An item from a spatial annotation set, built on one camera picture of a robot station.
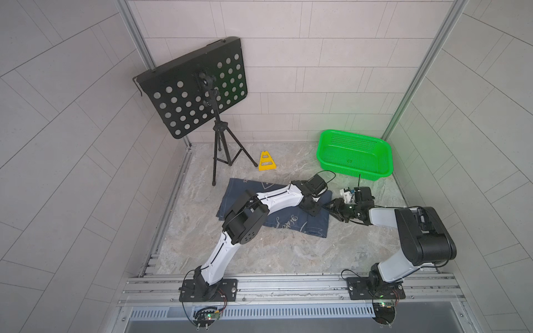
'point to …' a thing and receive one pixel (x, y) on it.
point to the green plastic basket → (364, 156)
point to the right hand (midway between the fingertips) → (325, 206)
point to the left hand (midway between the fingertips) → (317, 209)
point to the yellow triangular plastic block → (266, 159)
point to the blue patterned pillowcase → (291, 220)
